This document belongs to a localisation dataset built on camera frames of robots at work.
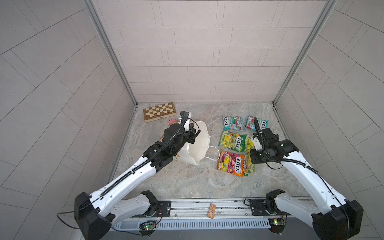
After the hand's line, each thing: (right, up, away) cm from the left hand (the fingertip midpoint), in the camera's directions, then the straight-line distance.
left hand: (197, 123), depth 70 cm
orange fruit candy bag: (+19, -23, +13) cm, 33 cm away
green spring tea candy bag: (+24, -13, +24) cm, 36 cm away
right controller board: (+37, -47, -2) cm, 59 cm away
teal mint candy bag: (+24, -2, +32) cm, 40 cm away
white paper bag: (-2, -18, +14) cm, 23 cm away
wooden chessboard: (-31, +5, +36) cm, 47 cm away
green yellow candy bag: (+26, -23, +7) cm, 36 cm away
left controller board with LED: (-22, -45, -6) cm, 50 cm away
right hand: (+28, -19, +8) cm, 34 cm away
